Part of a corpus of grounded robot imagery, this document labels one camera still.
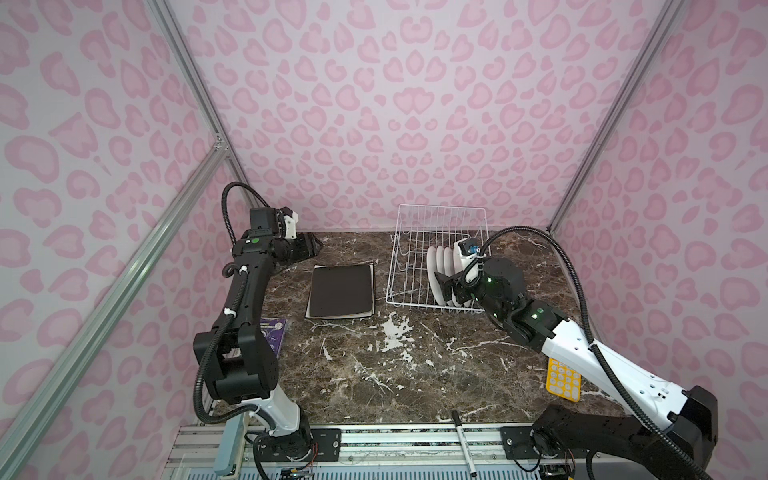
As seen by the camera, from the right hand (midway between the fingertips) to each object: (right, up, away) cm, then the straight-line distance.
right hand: (453, 263), depth 73 cm
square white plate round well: (-22, -10, +28) cm, 36 cm away
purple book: (-51, -21, +18) cm, 58 cm away
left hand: (-37, +6, +12) cm, 39 cm away
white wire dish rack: (+1, +9, +43) cm, 44 cm away
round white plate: (-3, +2, +17) cm, 17 cm away
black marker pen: (+3, -44, -1) cm, 44 cm away
